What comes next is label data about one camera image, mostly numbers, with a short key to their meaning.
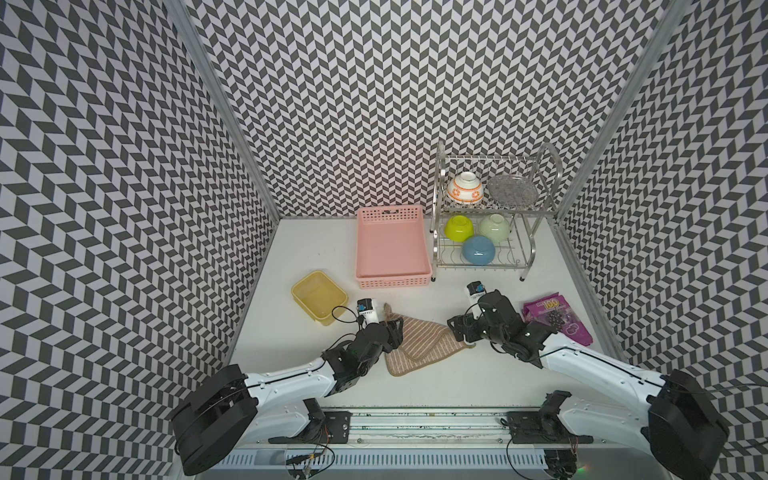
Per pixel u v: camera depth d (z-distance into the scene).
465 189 0.84
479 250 1.00
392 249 1.10
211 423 0.41
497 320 0.62
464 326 0.76
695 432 0.40
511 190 1.09
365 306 0.74
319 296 0.95
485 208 0.85
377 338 0.62
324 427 0.66
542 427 0.65
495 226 1.04
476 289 0.74
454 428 0.75
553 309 0.88
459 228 1.05
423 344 0.85
